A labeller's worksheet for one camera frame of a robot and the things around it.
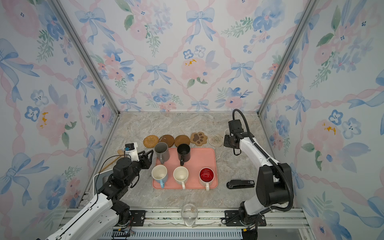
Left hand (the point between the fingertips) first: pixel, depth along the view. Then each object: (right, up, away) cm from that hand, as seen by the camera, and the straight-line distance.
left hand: (149, 150), depth 78 cm
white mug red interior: (+31, -16, +8) cm, 35 cm away
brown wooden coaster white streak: (+5, +4, +25) cm, 26 cm away
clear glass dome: (+21, -32, -2) cm, 38 cm away
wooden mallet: (-24, -5, +18) cm, 30 cm away
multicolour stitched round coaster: (+38, +3, +25) cm, 46 cm away
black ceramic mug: (+17, -5, +16) cm, 24 cm away
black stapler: (+49, -20, +5) cm, 53 cm away
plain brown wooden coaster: (+14, +4, +25) cm, 29 cm away
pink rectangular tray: (+27, -8, +17) cm, 33 cm away
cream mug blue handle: (+4, -14, +6) cm, 16 cm away
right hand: (+45, +4, +13) cm, 47 cm away
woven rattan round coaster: (-7, +3, +25) cm, 26 cm away
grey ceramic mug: (+4, -1, +12) cm, 13 cm away
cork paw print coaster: (+27, +4, +26) cm, 37 cm away
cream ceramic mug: (+16, -16, +8) cm, 24 cm away
